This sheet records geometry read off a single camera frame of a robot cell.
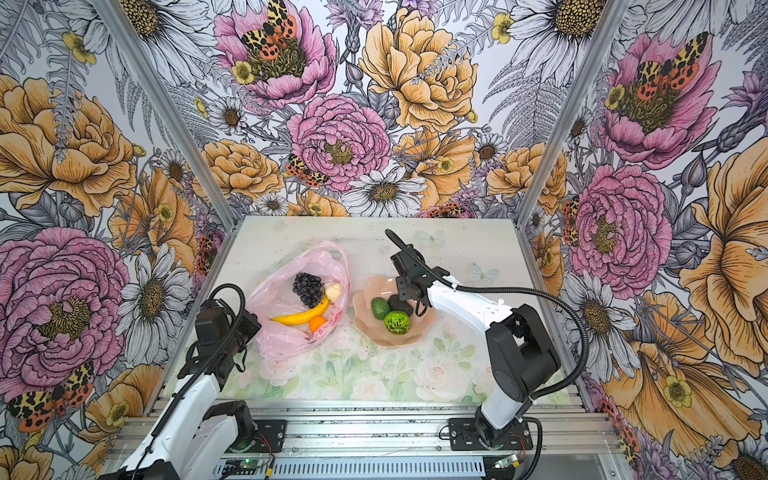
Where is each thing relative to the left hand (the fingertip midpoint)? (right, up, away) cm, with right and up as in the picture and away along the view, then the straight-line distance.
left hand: (259, 323), depth 86 cm
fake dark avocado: (+39, +4, +7) cm, 40 cm away
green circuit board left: (+3, -29, -15) cm, 33 cm away
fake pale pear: (+19, +8, +9) cm, 23 cm away
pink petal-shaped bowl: (+32, -3, +5) cm, 33 cm away
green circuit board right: (+66, -29, -15) cm, 73 cm away
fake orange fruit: (+15, -1, +4) cm, 16 cm away
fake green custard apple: (+39, 0, 0) cm, 39 cm away
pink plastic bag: (+3, +8, +1) cm, 9 cm away
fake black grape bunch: (+11, +8, +11) cm, 18 cm away
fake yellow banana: (+11, 0, +7) cm, 13 cm away
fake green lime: (+34, +3, +6) cm, 35 cm away
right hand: (+44, +8, +4) cm, 45 cm away
